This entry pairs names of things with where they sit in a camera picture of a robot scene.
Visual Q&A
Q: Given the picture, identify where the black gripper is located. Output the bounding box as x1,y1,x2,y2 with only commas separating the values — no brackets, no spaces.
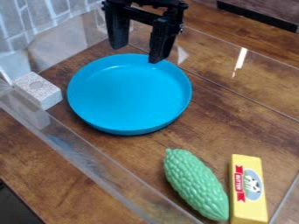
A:
102,0,188,64

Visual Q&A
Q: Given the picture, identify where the blue round tray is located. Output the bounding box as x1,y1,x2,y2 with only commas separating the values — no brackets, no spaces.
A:
66,53,192,136

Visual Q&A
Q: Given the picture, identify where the black bar on table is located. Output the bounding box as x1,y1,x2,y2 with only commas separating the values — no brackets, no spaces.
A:
216,0,299,33

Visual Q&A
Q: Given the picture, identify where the white speckled block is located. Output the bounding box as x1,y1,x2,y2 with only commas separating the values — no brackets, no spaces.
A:
13,72,62,110

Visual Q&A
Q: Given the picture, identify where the green bitter gourd toy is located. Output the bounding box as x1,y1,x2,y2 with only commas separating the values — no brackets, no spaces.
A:
162,149,229,221

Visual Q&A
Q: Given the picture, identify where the yellow butter box toy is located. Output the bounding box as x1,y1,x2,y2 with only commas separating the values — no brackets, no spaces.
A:
228,154,268,224

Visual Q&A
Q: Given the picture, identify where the clear acrylic enclosure wall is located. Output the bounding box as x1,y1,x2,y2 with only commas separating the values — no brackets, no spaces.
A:
0,5,299,224

